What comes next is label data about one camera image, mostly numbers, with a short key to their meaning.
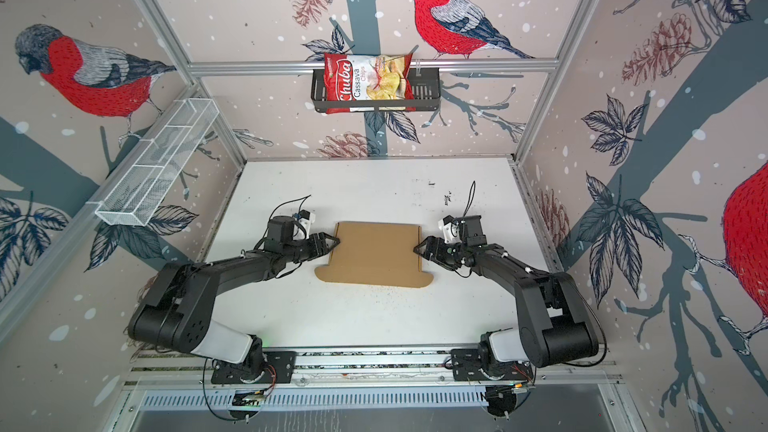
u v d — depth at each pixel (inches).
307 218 34.2
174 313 17.0
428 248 31.8
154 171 30.0
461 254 28.0
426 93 37.0
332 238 35.1
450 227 32.6
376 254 34.9
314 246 32.0
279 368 28.8
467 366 28.7
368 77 34.5
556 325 16.9
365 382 28.6
